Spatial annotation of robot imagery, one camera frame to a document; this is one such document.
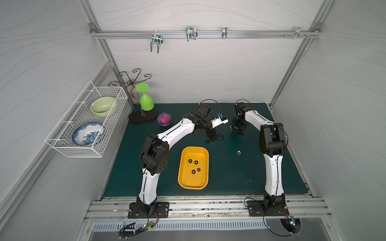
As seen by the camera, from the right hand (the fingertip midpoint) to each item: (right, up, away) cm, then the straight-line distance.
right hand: (235, 126), depth 106 cm
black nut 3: (-32, -20, -15) cm, 41 cm away
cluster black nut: (-30, -25, -20) cm, 44 cm away
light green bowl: (-74, +12, -34) cm, 82 cm away
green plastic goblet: (-59, +15, -14) cm, 63 cm away
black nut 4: (-28, -21, -17) cm, 39 cm away
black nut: (-22, -6, -28) cm, 36 cm away
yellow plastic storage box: (-30, -24, -18) cm, 42 cm away
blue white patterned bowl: (-76, -1, -42) cm, 87 cm away
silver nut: (-1, -16, -12) cm, 20 cm away
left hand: (-13, -2, -21) cm, 25 cm away
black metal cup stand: (-71, +8, +5) cm, 72 cm away
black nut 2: (-27, -24, -19) cm, 41 cm away
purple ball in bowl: (-50, +5, -1) cm, 51 cm away
